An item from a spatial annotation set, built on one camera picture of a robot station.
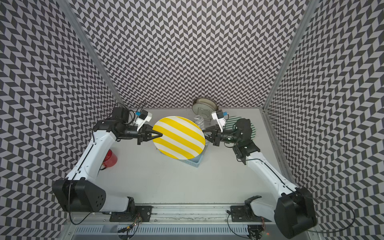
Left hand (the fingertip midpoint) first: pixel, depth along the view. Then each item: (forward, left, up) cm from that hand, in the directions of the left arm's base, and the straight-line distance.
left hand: (159, 134), depth 69 cm
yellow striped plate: (-2, -11, 0) cm, 11 cm away
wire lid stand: (+31, -23, -16) cm, 42 cm away
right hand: (-2, -19, +2) cm, 19 cm away
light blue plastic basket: (-4, -17, -21) cm, 27 cm away
